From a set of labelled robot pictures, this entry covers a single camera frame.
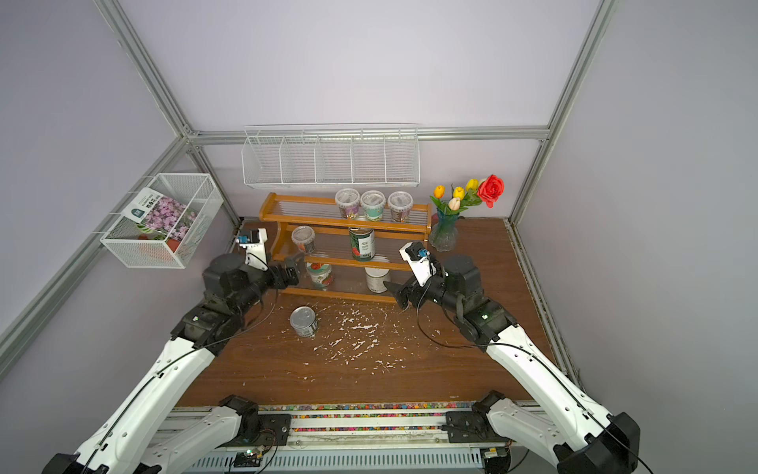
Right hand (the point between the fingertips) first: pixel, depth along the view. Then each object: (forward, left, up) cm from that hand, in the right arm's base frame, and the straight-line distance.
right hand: (399, 268), depth 71 cm
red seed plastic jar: (+16, +28, -7) cm, 33 cm away
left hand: (+3, +27, +1) cm, 28 cm away
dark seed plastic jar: (+17, 0, +5) cm, 18 cm away
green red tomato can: (+12, +10, -5) cm, 17 cm away
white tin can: (+10, +7, -20) cm, 23 cm away
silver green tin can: (-2, +29, -24) cm, 38 cm away
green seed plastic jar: (+18, +7, +6) cm, 20 cm away
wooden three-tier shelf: (+14, +18, -14) cm, 26 cm away
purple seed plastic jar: (+19, +13, +5) cm, 24 cm away
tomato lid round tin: (+12, +25, -20) cm, 34 cm away
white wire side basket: (+8, +69, -1) cm, 70 cm away
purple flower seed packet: (+13, +60, +7) cm, 62 cm away
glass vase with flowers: (+30, -17, -22) cm, 41 cm away
